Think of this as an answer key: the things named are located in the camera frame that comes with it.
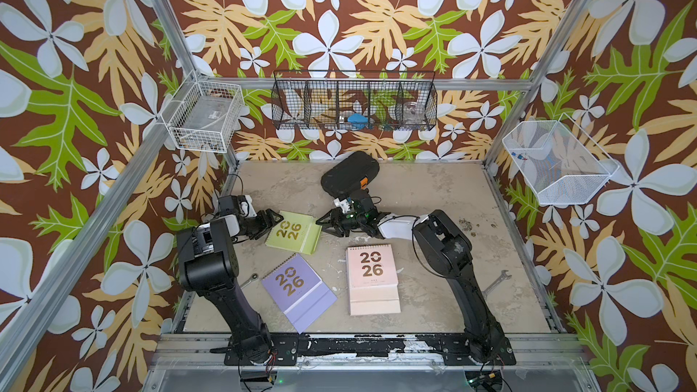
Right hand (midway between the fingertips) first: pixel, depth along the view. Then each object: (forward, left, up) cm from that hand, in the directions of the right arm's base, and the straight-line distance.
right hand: (317, 225), depth 93 cm
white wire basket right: (+9, -76, +21) cm, 80 cm away
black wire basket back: (+38, -13, +25) cm, 47 cm away
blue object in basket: (+29, -14, +22) cm, 40 cm away
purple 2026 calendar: (-21, +5, -6) cm, 22 cm away
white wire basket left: (+23, +36, +29) cm, 52 cm away
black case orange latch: (+24, -12, 0) cm, 26 cm away
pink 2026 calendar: (-19, -18, -2) cm, 26 cm away
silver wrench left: (-16, +20, -7) cm, 27 cm away
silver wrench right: (-16, -61, -8) cm, 64 cm away
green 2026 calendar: (0, +8, -5) cm, 10 cm away
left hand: (+5, +15, -3) cm, 16 cm away
